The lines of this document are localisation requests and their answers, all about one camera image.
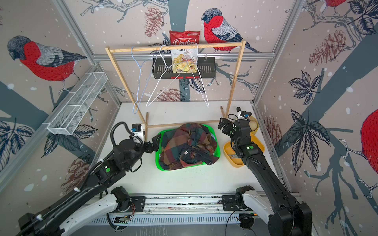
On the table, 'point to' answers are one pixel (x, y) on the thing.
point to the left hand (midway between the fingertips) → (155, 131)
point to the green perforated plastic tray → (218, 151)
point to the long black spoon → (238, 109)
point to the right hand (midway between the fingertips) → (226, 120)
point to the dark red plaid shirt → (190, 143)
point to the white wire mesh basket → (64, 120)
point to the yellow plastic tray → (232, 158)
